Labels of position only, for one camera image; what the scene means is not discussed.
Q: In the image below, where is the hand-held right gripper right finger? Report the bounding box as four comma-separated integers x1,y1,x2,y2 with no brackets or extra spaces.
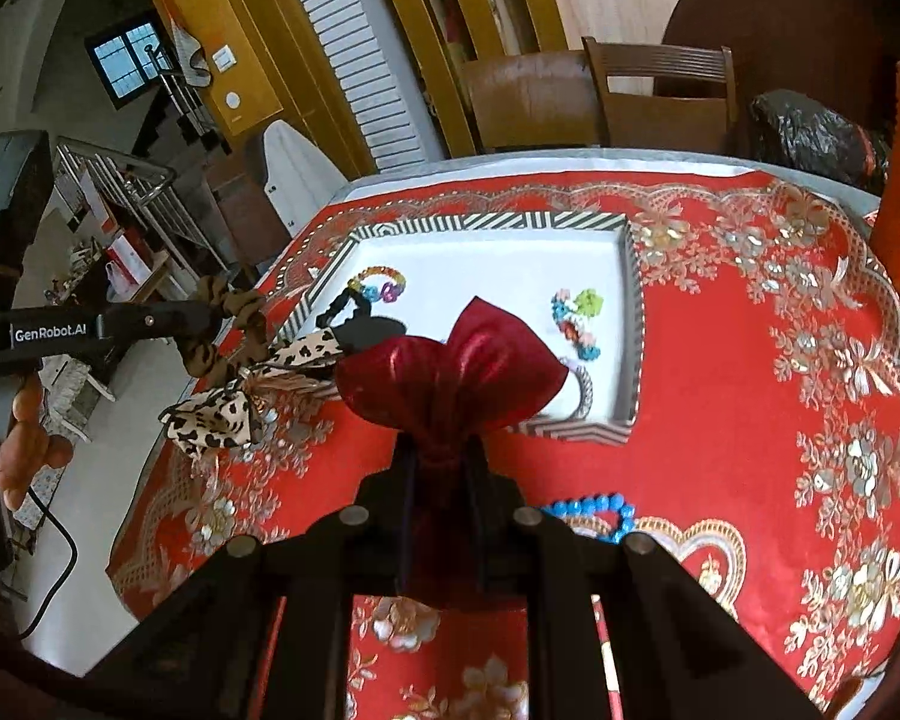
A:
463,437,826,720

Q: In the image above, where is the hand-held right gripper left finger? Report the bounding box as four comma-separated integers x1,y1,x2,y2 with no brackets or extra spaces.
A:
82,442,421,720

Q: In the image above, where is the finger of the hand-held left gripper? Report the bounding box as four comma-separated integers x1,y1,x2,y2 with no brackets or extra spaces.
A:
94,300,230,342

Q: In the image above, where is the brown leopard scrunchie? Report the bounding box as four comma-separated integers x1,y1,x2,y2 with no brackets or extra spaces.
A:
182,276,271,377

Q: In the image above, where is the shiny red hair bow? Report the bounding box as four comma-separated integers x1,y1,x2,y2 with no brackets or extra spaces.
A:
335,296,571,608

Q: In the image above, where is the brown bead bracelet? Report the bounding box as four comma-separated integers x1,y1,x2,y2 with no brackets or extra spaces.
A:
559,360,595,425

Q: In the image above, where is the black hair bow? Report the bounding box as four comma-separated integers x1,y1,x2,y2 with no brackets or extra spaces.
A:
316,292,407,352

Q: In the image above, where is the rainbow sparkly bead bracelet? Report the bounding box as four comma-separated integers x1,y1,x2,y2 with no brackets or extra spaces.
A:
347,266,408,306

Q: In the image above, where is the colourful flower bead bracelet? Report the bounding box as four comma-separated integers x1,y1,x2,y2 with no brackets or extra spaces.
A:
551,286,605,361

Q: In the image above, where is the striped tray box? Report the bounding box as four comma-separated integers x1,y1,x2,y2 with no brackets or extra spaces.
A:
274,211,642,449

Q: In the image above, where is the person's left hand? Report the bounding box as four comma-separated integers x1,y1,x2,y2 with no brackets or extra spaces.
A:
0,371,74,511

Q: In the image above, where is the cream leopard print bow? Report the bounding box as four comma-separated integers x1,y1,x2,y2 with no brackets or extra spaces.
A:
159,326,346,458

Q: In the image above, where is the metal rack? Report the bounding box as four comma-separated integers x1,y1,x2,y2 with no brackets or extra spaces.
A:
52,135,233,293

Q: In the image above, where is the window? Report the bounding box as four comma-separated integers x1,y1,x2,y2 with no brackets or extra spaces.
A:
86,15,170,106

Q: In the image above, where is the white ironing board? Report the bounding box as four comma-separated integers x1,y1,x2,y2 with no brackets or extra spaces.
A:
261,120,350,237

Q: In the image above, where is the red floral tablecloth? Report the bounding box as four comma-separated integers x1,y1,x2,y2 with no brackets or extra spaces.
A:
109,169,900,720

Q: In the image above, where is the white louvred door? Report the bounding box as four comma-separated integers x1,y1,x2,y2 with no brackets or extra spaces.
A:
274,0,451,173

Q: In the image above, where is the brown cushioned chair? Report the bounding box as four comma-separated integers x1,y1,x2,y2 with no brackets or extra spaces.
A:
457,52,601,155

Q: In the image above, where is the wooden slat-back chair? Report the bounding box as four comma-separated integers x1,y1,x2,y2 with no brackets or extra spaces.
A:
581,36,740,155

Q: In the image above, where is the black plastic bag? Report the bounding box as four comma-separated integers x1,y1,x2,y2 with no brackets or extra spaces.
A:
750,90,890,192

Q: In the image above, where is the round dark wooden table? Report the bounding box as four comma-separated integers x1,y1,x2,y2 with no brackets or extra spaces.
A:
660,0,900,136

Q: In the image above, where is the blue bead bracelet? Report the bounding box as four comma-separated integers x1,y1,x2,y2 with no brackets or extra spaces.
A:
541,495,637,545

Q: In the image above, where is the black cable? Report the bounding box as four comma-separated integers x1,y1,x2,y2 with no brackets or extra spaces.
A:
15,487,81,640

